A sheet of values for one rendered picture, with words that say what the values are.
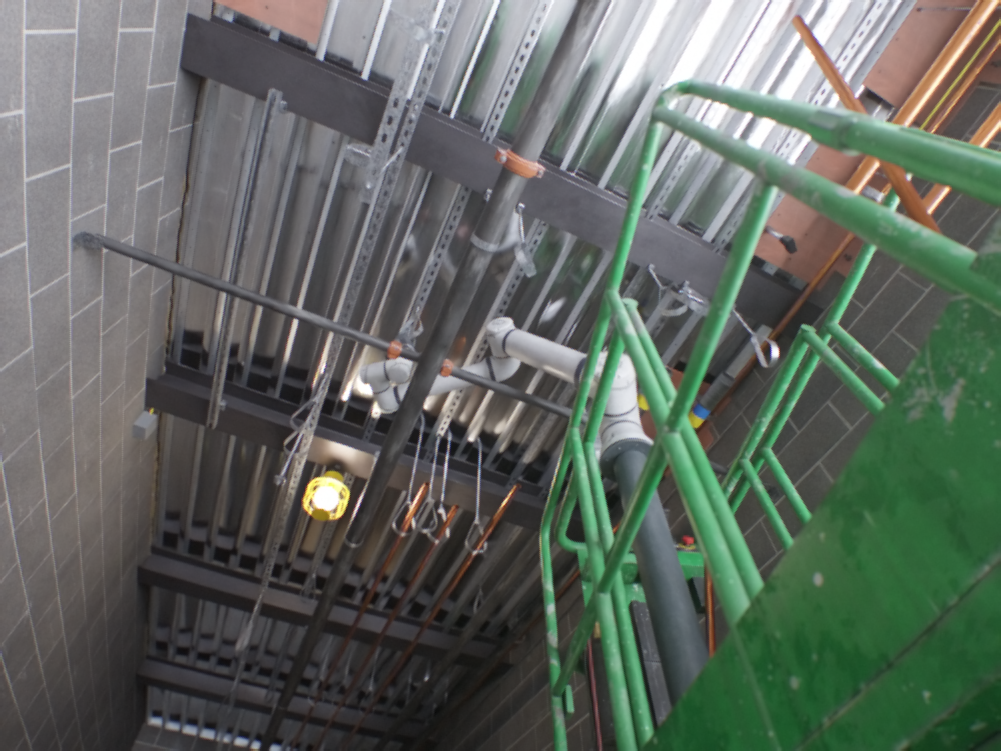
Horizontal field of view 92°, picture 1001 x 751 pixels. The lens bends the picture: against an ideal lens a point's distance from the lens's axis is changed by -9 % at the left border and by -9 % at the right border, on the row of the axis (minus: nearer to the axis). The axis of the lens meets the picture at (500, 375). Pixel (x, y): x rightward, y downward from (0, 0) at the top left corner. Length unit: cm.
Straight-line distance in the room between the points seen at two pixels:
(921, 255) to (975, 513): 20
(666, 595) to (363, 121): 201
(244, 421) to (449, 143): 191
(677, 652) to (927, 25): 268
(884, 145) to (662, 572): 110
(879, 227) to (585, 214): 193
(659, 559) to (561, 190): 155
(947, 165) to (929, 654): 42
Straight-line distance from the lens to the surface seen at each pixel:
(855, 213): 62
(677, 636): 139
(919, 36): 308
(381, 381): 232
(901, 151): 70
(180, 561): 490
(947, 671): 50
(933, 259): 53
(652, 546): 153
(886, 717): 55
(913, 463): 51
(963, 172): 63
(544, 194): 239
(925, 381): 51
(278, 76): 247
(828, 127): 81
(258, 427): 328
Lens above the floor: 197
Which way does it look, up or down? 57 degrees up
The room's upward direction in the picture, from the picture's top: straight up
